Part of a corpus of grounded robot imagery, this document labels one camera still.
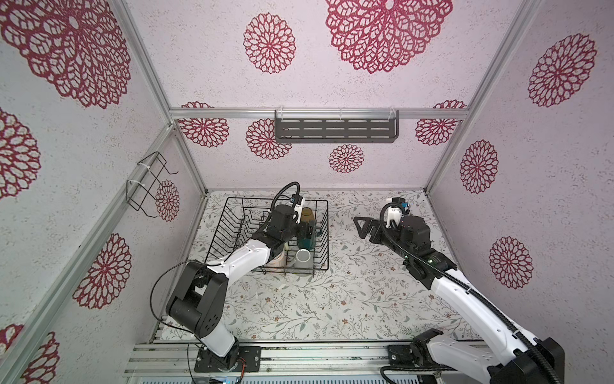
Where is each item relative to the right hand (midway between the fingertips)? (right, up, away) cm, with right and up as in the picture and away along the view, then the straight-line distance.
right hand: (365, 217), depth 75 cm
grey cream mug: (-20, -15, +8) cm, 26 cm away
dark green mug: (-18, -11, +20) cm, 29 cm away
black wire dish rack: (-29, -1, -6) cm, 30 cm away
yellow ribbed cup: (-18, +1, +22) cm, 29 cm away
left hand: (-19, -2, +14) cm, 24 cm away
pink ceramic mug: (-29, -16, +9) cm, 34 cm away
